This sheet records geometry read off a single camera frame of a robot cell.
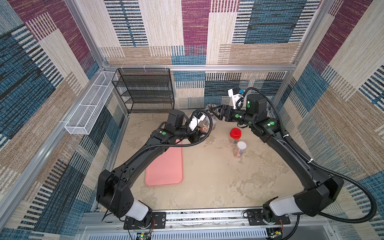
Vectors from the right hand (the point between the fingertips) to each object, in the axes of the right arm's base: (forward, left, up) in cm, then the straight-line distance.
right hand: (216, 112), depth 70 cm
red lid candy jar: (+6, -14, -26) cm, 30 cm away
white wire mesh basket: (+15, +78, -17) cm, 81 cm away
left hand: (-4, +5, -10) cm, 11 cm away
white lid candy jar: (-3, -16, -25) cm, 30 cm away
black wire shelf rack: (+40, +46, -16) cm, 62 cm away
